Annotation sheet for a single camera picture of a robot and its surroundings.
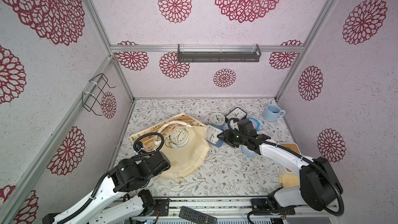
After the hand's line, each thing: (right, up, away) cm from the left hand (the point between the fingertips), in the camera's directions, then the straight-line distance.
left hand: (154, 166), depth 69 cm
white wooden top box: (+75, +4, +21) cm, 78 cm away
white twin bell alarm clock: (+8, +9, +24) cm, 27 cm away
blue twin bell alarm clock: (+59, +16, +34) cm, 70 cm away
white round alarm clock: (+32, +20, +34) cm, 51 cm away
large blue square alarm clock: (+28, +13, +20) cm, 37 cm away
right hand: (+31, +11, +16) cm, 36 cm away
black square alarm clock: (+47, +24, +40) cm, 66 cm away
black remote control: (+19, -23, +1) cm, 30 cm away
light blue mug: (+69, +24, +35) cm, 81 cm away
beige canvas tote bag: (+12, -3, +18) cm, 22 cm away
